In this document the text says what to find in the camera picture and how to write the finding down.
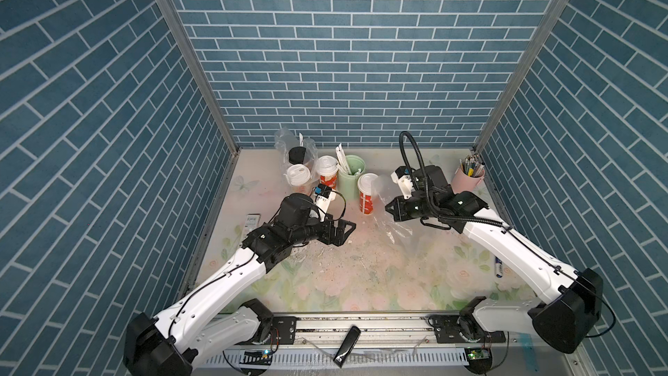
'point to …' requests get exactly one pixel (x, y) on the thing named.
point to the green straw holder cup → (347, 183)
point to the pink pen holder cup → (463, 182)
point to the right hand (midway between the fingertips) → (388, 208)
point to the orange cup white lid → (297, 176)
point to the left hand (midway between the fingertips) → (350, 224)
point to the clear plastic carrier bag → (283, 140)
